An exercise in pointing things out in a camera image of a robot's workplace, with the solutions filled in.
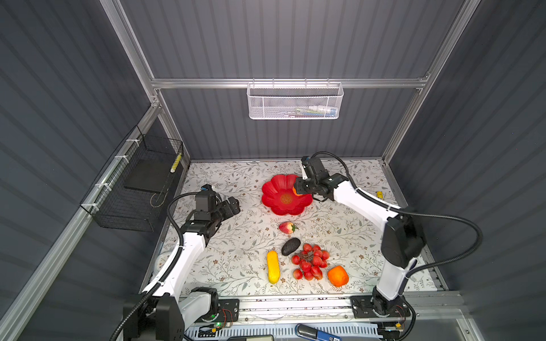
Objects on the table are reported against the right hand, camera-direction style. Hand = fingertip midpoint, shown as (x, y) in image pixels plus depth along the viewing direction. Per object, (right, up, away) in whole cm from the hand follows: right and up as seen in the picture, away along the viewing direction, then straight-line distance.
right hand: (300, 183), depth 89 cm
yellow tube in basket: (-49, +6, -9) cm, 51 cm away
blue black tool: (0, -46, -24) cm, 52 cm away
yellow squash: (-11, -32, -9) cm, 35 cm away
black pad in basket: (-57, +3, -11) cm, 58 cm away
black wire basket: (-61, -2, -17) cm, 63 cm away
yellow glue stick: (+41, -6, +15) cm, 44 cm away
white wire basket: (+1, +48, +34) cm, 59 cm away
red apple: (-5, -19, 0) cm, 20 cm away
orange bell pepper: (+12, -33, -14) cm, 38 cm away
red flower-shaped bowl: (-9, -6, +16) cm, 20 cm away
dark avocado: (-4, -25, -5) cm, 26 cm away
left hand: (-27, -9, -6) cm, 30 cm away
